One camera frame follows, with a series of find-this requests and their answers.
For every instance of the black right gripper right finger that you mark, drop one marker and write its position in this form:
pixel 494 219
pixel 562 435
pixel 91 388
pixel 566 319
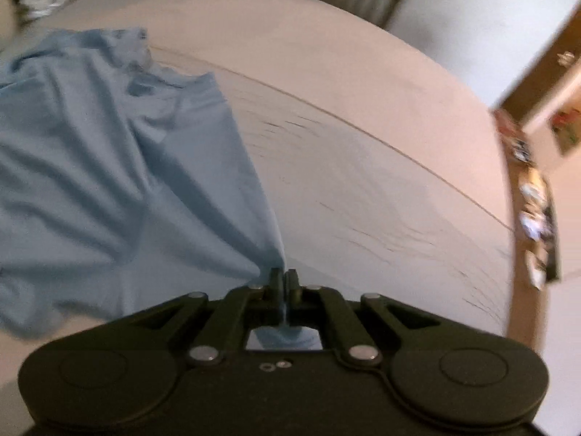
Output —
pixel 325 310

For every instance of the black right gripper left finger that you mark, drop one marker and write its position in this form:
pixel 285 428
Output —
pixel 235 316

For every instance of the light blue t-shirt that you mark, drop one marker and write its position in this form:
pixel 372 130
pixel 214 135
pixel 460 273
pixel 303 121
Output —
pixel 124 184

